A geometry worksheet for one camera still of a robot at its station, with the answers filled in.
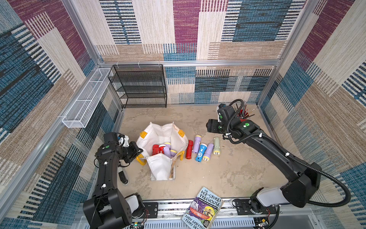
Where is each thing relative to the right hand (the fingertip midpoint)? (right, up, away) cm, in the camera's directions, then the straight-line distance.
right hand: (213, 127), depth 79 cm
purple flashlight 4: (-23, -16, +7) cm, 29 cm away
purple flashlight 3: (-27, -13, +14) cm, 33 cm away
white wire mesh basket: (-67, +7, -8) cm, 68 cm away
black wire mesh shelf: (-49, +30, +29) cm, 64 cm away
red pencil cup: (+26, +7, +23) cm, 35 cm away
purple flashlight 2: (0, -14, +14) cm, 20 cm away
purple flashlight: (-7, -11, +17) cm, 21 cm away
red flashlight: (-13, -16, +12) cm, 24 cm away
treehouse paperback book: (-6, -40, -8) cm, 41 cm away
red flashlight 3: (-30, -13, +8) cm, 34 cm away
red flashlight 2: (-33, -14, +9) cm, 37 cm away
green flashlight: (+5, -16, +12) cm, 21 cm away
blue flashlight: (-5, -16, +11) cm, 20 cm away
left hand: (-39, -13, +2) cm, 41 cm away
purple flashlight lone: (-26, -13, +7) cm, 30 cm away
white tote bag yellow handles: (-28, -22, +1) cm, 36 cm away
